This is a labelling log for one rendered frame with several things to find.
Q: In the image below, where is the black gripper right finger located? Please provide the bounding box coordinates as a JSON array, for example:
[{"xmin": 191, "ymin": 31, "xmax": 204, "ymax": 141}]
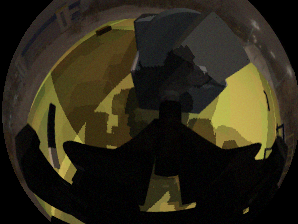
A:
[{"xmin": 178, "ymin": 124, "xmax": 262, "ymax": 205}]

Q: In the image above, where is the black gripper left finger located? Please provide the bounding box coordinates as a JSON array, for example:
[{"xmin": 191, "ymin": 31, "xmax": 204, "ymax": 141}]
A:
[{"xmin": 63, "ymin": 119, "xmax": 160, "ymax": 205}]

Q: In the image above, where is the small orange block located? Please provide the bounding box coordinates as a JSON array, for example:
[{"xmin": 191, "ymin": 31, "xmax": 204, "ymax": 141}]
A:
[{"xmin": 96, "ymin": 26, "xmax": 112, "ymax": 36}]

